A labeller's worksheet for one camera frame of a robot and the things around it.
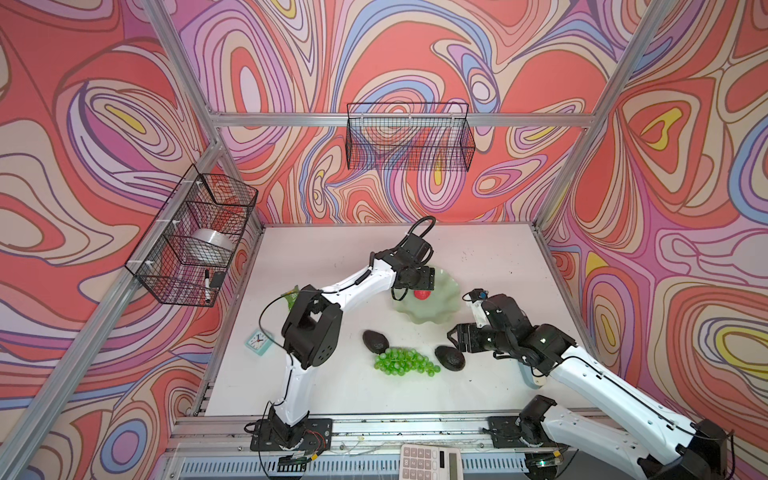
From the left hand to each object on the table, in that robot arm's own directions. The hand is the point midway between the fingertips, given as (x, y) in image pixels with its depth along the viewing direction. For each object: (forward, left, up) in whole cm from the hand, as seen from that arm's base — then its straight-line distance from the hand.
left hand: (428, 278), depth 90 cm
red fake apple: (-1, +1, -8) cm, 8 cm away
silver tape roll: (-6, +55, +22) cm, 59 cm away
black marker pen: (-12, +57, +14) cm, 60 cm away
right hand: (-20, -7, 0) cm, 22 cm away
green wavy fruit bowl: (-4, -5, -10) cm, 12 cm away
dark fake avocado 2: (-17, +16, -8) cm, 25 cm away
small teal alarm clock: (-17, +51, -9) cm, 54 cm away
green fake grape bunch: (-23, +9, -8) cm, 26 cm away
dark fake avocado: (-22, -5, -6) cm, 24 cm away
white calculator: (-46, +4, -10) cm, 47 cm away
